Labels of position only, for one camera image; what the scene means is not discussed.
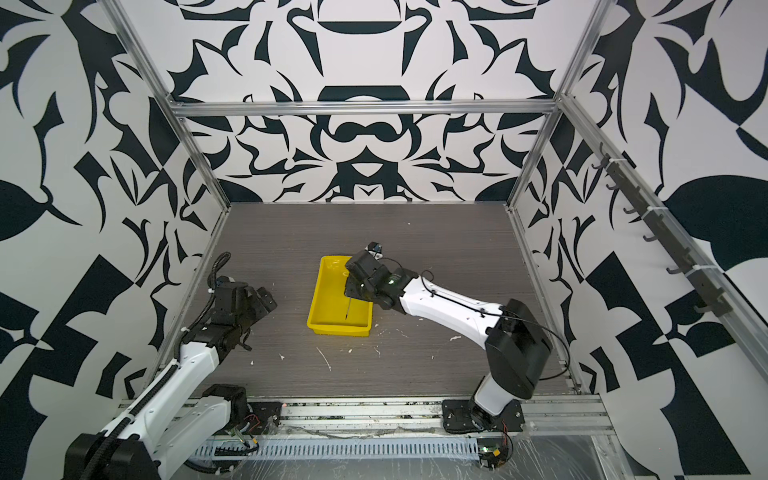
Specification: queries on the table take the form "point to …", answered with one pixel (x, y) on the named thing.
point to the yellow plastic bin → (330, 310)
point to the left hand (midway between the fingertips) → (257, 297)
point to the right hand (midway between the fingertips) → (349, 283)
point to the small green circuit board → (490, 456)
